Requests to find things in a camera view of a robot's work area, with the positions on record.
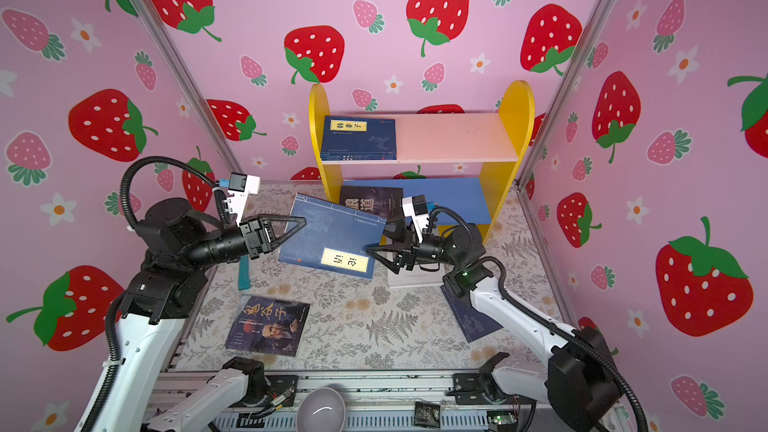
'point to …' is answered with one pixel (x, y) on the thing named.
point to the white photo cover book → (417, 277)
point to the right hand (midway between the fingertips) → (370, 240)
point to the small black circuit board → (427, 415)
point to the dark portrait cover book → (269, 326)
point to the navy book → (473, 323)
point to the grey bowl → (321, 410)
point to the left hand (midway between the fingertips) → (303, 225)
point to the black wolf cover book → (383, 202)
